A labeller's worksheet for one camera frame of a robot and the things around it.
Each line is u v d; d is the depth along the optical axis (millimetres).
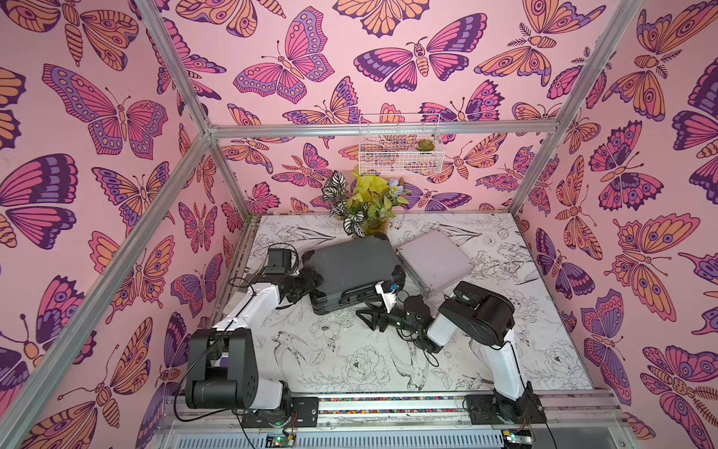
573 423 719
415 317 736
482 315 555
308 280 803
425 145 922
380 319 813
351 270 929
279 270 701
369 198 898
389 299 819
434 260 1005
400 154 1061
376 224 997
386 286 813
